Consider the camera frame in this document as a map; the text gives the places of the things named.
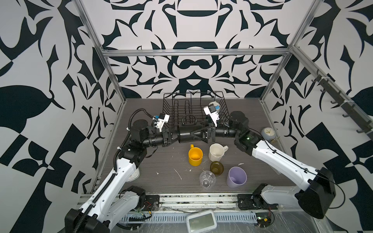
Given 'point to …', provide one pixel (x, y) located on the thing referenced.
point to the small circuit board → (263, 219)
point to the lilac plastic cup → (236, 176)
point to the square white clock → (134, 175)
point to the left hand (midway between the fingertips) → (185, 133)
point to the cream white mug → (216, 152)
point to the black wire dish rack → (182, 108)
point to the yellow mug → (195, 156)
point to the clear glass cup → (207, 179)
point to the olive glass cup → (217, 168)
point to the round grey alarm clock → (268, 133)
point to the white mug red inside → (216, 105)
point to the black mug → (184, 130)
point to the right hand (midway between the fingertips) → (193, 132)
